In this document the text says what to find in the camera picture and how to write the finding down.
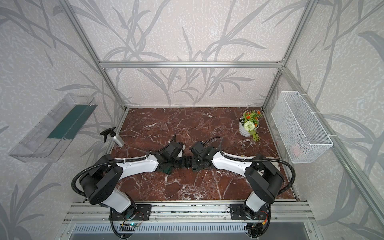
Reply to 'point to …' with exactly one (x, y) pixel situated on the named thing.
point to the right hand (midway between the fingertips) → (193, 162)
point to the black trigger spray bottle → (116, 138)
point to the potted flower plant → (249, 123)
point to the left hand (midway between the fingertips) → (190, 164)
